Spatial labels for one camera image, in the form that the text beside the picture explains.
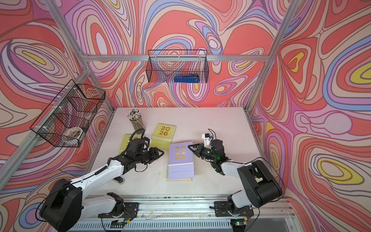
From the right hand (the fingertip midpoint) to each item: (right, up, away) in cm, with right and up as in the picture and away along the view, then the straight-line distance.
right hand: (188, 150), depth 84 cm
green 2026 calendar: (-45, +3, +17) cm, 48 cm away
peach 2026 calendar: (-1, -17, 0) cm, 17 cm away
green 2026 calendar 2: (-19, +6, +18) cm, 26 cm away
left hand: (-14, -2, -1) cm, 15 cm away
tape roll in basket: (-57, +12, -13) cm, 59 cm away
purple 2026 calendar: (-4, -6, -4) cm, 9 cm away
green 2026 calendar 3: (-13, -14, +3) cm, 20 cm away
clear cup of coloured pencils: (-34, +20, +7) cm, 40 cm away
